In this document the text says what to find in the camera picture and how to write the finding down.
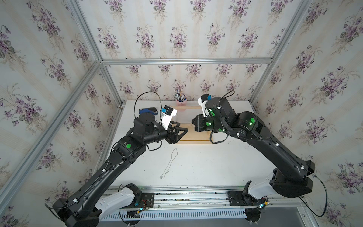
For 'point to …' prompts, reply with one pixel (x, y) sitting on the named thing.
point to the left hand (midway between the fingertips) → (185, 129)
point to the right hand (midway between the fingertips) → (194, 121)
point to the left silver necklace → (174, 153)
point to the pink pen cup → (181, 103)
